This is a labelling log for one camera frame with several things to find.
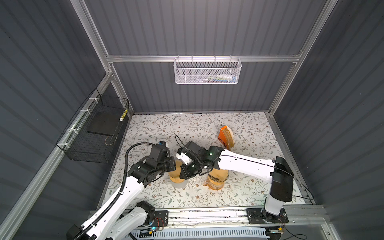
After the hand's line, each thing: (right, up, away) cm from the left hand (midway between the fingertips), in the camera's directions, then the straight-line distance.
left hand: (175, 161), depth 77 cm
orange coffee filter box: (+29, +11, +22) cm, 38 cm away
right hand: (+3, -7, -5) cm, 9 cm away
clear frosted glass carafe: (+2, -15, +7) cm, 17 cm away
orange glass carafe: (+21, -16, +6) cm, 27 cm away
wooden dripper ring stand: (+21, -10, -2) cm, 23 cm away
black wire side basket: (-40, +15, -3) cm, 43 cm away
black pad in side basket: (-37, +20, +2) cm, 42 cm away
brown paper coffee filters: (+33, +12, +20) cm, 40 cm away
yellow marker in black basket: (-29, +25, +6) cm, 39 cm away
